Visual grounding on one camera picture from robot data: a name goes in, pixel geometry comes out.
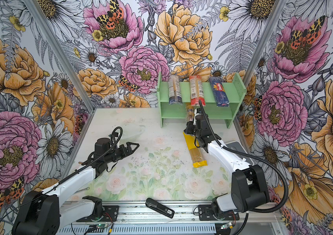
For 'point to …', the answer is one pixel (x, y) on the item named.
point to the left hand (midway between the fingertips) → (135, 151)
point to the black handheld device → (156, 206)
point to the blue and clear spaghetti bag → (190, 112)
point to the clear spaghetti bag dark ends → (174, 90)
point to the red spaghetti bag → (197, 90)
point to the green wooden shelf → (235, 91)
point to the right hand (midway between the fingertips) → (189, 126)
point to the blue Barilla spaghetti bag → (219, 91)
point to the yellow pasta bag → (197, 153)
